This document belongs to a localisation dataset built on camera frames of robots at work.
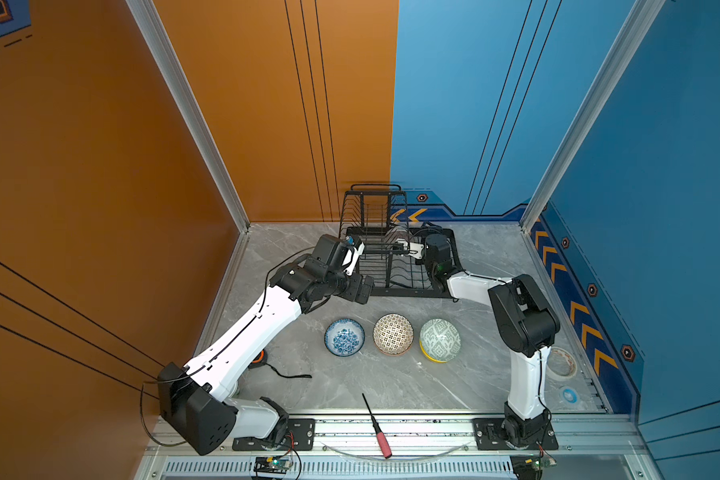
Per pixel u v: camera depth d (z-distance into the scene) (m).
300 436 0.74
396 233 1.08
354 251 0.60
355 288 0.66
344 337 0.89
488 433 0.73
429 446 0.73
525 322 0.54
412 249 0.86
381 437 0.72
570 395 0.80
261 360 0.83
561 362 0.85
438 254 0.76
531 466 0.70
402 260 1.07
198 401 0.38
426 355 0.82
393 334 0.88
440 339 0.86
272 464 0.71
